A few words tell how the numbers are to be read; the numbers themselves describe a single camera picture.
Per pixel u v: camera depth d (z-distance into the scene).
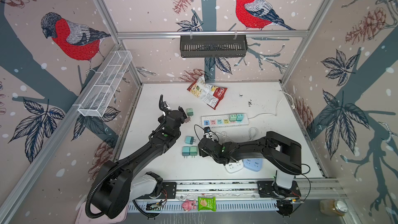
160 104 0.67
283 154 0.47
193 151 0.84
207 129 0.79
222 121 0.95
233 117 0.92
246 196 0.73
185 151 0.85
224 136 0.90
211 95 1.07
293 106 1.10
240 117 0.93
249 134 0.92
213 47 1.05
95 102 0.71
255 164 0.79
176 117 0.63
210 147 0.67
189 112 1.03
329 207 0.63
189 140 0.88
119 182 0.40
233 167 0.78
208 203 0.69
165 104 0.73
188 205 0.68
